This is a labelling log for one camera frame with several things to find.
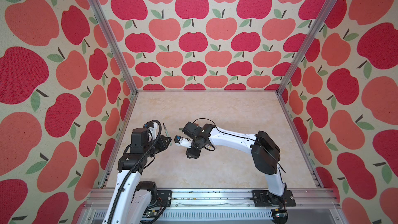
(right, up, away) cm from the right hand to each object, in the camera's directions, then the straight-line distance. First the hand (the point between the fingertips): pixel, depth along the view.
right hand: (192, 151), depth 84 cm
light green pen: (-12, +11, -8) cm, 18 cm away
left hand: (-9, +8, -9) cm, 15 cm away
